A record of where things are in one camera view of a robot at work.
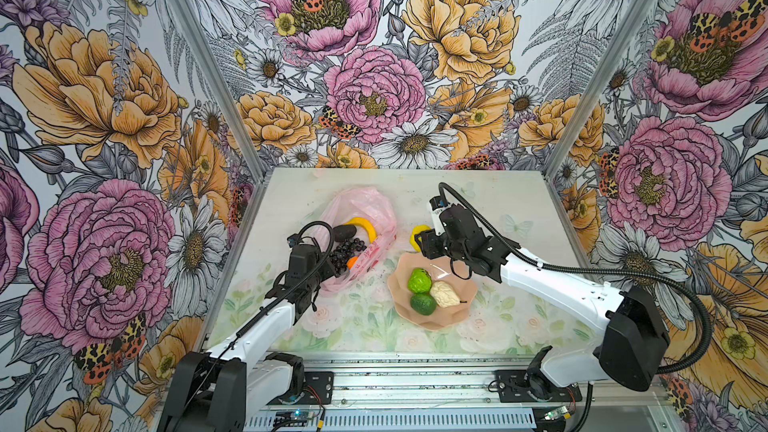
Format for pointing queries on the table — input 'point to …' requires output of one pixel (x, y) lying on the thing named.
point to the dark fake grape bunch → (340, 255)
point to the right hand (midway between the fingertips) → (424, 245)
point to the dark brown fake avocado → (344, 232)
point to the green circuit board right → (553, 414)
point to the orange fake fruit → (351, 261)
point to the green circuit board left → (294, 415)
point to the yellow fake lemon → (416, 231)
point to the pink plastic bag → (355, 202)
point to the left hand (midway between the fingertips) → (327, 267)
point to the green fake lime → (420, 280)
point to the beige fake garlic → (444, 295)
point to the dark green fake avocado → (424, 303)
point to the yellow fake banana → (369, 228)
